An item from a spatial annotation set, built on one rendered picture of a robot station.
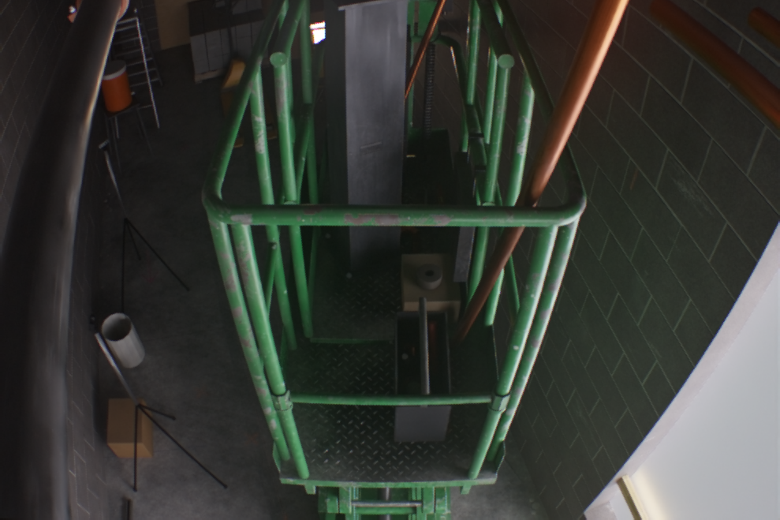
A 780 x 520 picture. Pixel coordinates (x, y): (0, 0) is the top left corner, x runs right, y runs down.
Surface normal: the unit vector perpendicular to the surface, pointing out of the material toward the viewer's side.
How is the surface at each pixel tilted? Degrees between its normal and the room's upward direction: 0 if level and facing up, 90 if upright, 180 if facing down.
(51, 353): 64
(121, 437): 0
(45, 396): 56
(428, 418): 90
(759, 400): 90
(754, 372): 90
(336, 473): 0
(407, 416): 90
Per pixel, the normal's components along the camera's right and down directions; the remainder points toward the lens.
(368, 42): 0.41, 0.64
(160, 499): 0.02, -0.72
